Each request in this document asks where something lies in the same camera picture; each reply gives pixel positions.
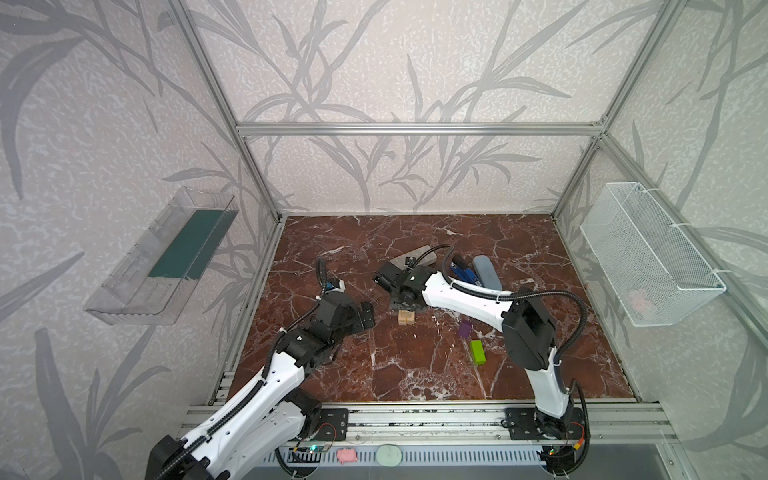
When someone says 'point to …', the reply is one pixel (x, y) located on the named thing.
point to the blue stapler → (461, 269)
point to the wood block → (406, 318)
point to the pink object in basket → (638, 301)
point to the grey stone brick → (429, 259)
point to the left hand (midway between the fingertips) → (365, 302)
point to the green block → (478, 352)
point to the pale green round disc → (388, 455)
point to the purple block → (464, 329)
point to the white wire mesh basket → (656, 274)
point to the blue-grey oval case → (486, 272)
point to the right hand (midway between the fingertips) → (401, 291)
